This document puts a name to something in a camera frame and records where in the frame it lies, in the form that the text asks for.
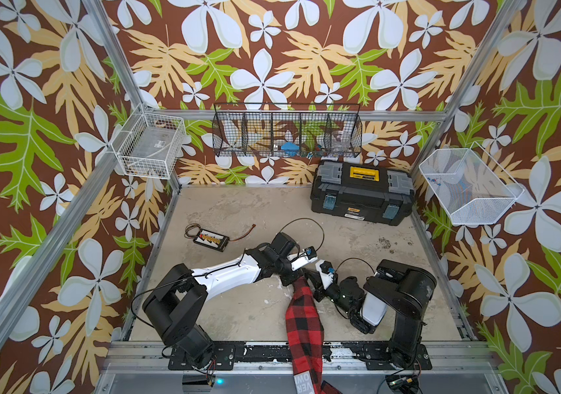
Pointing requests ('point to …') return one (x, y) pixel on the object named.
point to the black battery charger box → (212, 240)
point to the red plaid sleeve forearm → (305, 334)
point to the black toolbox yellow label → (362, 191)
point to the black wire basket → (287, 130)
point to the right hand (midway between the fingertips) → (307, 272)
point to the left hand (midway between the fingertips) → (300, 266)
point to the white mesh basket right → (469, 186)
